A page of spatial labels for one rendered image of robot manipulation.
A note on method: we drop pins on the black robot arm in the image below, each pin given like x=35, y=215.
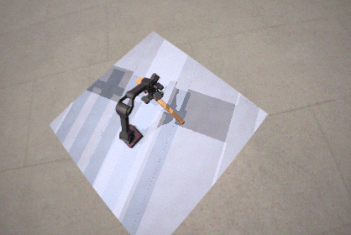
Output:
x=123, y=110

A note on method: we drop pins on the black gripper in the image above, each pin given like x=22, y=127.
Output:
x=145, y=98

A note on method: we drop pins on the wooden post with slot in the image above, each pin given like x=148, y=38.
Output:
x=139, y=80

